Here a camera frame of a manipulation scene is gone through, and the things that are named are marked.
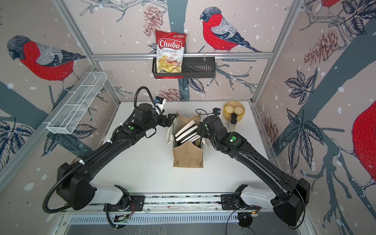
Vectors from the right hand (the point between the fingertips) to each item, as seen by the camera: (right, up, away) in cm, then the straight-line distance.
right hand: (203, 125), depth 75 cm
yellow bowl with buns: (+24, +11, +34) cm, 43 cm away
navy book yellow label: (-3, -11, +8) cm, 14 cm away
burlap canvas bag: (-9, -17, +5) cm, 20 cm away
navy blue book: (-9, -5, +2) cm, 10 cm away
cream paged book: (-6, 0, +6) cm, 9 cm away
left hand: (-17, +8, +2) cm, 19 cm away
